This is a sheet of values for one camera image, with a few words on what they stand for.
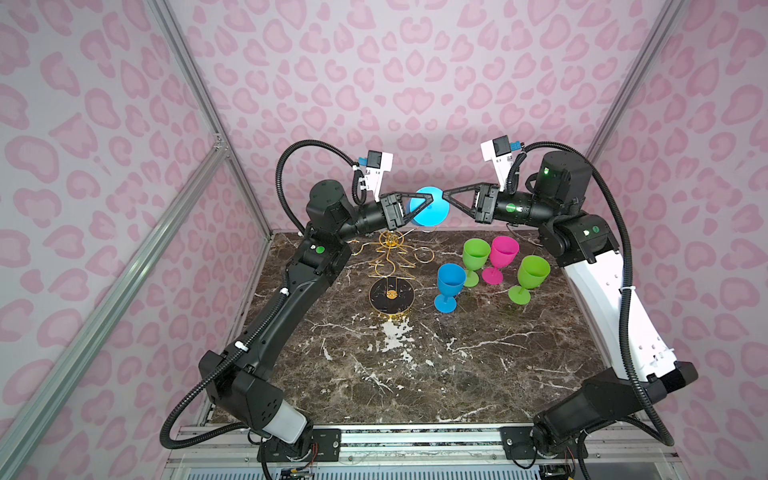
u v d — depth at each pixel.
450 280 0.91
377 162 0.53
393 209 0.52
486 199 0.50
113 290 0.57
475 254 0.93
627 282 0.41
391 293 1.00
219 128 0.89
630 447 0.74
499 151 0.50
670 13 0.69
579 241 0.43
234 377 0.40
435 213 0.57
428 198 0.57
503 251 0.93
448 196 0.56
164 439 0.36
